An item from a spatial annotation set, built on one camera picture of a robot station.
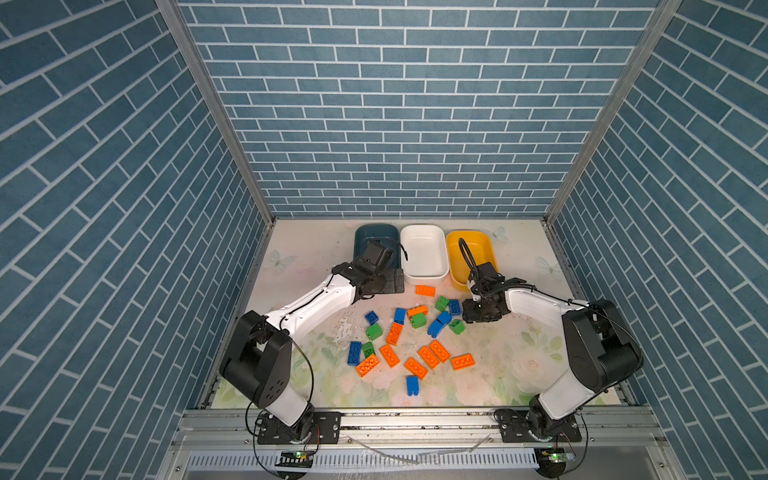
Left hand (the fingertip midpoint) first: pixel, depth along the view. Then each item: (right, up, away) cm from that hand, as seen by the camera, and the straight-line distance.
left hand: (391, 281), depth 88 cm
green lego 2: (+20, -14, +3) cm, 25 cm away
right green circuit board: (+40, -42, -16) cm, 60 cm away
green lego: (+8, -13, +4) cm, 15 cm away
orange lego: (+8, -10, +6) cm, 14 cm away
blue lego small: (-6, -12, +4) cm, 14 cm away
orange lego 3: (-7, -23, -5) cm, 24 cm away
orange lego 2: (+1, -16, +2) cm, 16 cm away
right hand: (+24, -11, +6) cm, 27 cm away
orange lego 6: (+20, -23, -3) cm, 31 cm away
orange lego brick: (+11, -4, +11) cm, 17 cm away
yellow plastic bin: (+33, +11, +26) cm, 43 cm away
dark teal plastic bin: (-3, +15, +24) cm, 28 cm away
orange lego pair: (+14, -20, -1) cm, 25 cm away
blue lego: (+20, -9, +5) cm, 23 cm away
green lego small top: (+16, -8, +6) cm, 19 cm away
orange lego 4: (-1, -22, -1) cm, 22 cm away
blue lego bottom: (+6, -27, -9) cm, 29 cm away
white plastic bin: (+13, +9, +24) cm, 29 cm away
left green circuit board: (-22, -42, -15) cm, 50 cm away
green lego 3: (-5, -15, +1) cm, 16 cm away
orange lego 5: (+8, -25, -5) cm, 26 cm away
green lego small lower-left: (-7, -20, -1) cm, 21 cm away
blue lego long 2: (-11, -21, -2) cm, 24 cm away
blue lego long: (+14, -14, +3) cm, 20 cm away
